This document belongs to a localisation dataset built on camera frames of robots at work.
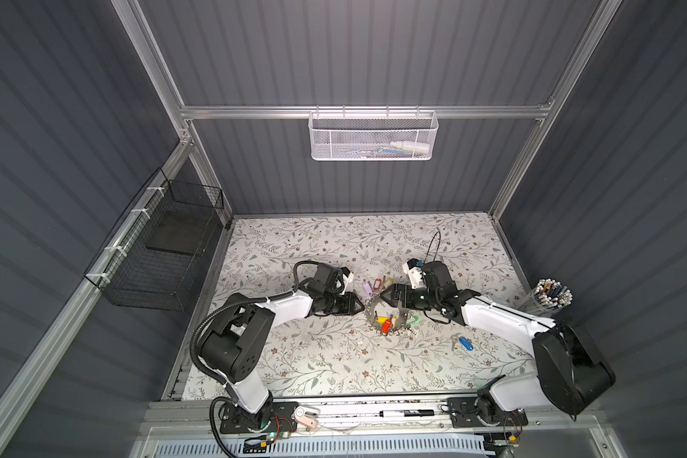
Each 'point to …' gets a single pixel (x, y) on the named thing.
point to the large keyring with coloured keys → (389, 324)
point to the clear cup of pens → (547, 297)
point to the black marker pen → (406, 413)
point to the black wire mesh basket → (152, 253)
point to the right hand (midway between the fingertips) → (394, 298)
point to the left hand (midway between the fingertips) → (360, 307)
